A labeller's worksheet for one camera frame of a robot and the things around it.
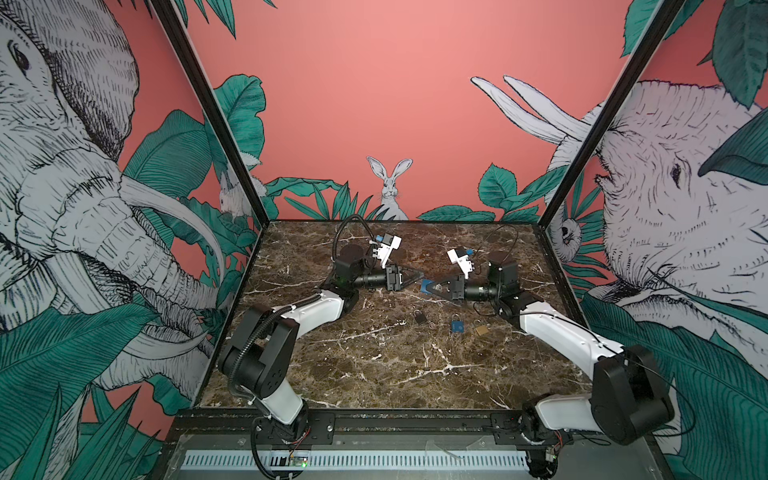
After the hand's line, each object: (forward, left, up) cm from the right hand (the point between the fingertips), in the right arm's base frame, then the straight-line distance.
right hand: (429, 289), depth 74 cm
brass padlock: (0, -19, -24) cm, 31 cm away
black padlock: (+4, +1, -24) cm, 24 cm away
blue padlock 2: (+1, -11, -23) cm, 26 cm away
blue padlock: (+1, +1, -2) cm, 2 cm away
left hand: (+3, +2, +2) cm, 4 cm away
